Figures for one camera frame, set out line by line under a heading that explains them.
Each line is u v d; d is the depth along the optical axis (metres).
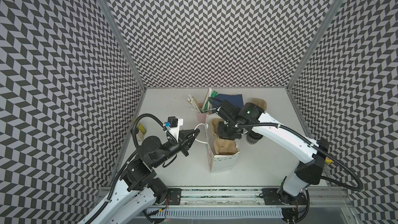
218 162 0.64
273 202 0.72
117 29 0.88
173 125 0.51
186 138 0.55
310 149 0.42
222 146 0.71
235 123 0.48
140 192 0.54
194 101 0.87
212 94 0.91
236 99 1.02
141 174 0.46
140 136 0.91
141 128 0.90
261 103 1.03
